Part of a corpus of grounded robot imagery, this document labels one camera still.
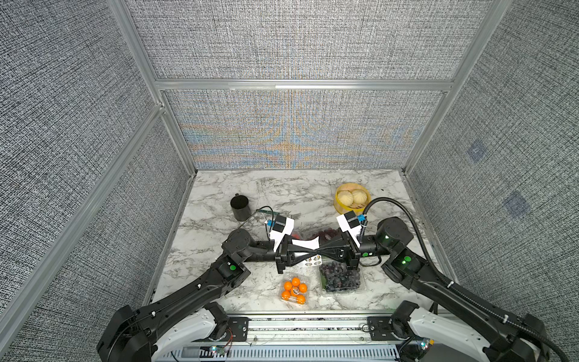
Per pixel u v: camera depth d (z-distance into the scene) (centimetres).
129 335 43
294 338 73
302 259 58
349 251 56
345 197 100
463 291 47
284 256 54
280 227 52
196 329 56
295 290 78
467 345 49
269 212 103
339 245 56
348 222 52
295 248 57
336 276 80
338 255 58
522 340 43
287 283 81
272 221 52
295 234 94
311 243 57
